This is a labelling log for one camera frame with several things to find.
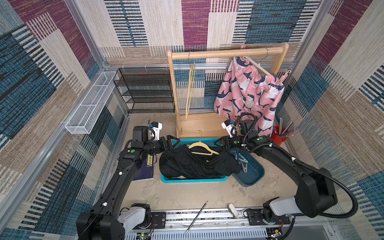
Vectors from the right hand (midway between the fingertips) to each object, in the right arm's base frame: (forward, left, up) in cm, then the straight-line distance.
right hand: (218, 144), depth 83 cm
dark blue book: (-8, +42, -15) cm, 45 cm away
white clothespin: (-9, -16, -14) cm, 23 cm away
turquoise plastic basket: (+2, +4, -1) cm, 5 cm away
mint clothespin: (-3, -17, -14) cm, 22 cm away
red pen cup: (+9, -40, -8) cm, 42 cm away
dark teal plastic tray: (-10, -21, -14) cm, 27 cm away
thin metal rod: (-32, +13, -16) cm, 38 cm away
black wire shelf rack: (+44, +47, +4) cm, 65 cm away
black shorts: (-9, +21, -3) cm, 23 cm away
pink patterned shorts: (+23, -16, +17) cm, 33 cm away
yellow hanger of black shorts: (+2, +10, -2) cm, 10 cm away
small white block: (-30, -5, -13) cm, 33 cm away
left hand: (-3, +22, +7) cm, 24 cm away
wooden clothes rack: (+25, +2, -13) cm, 28 cm away
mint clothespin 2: (0, -16, -14) cm, 22 cm away
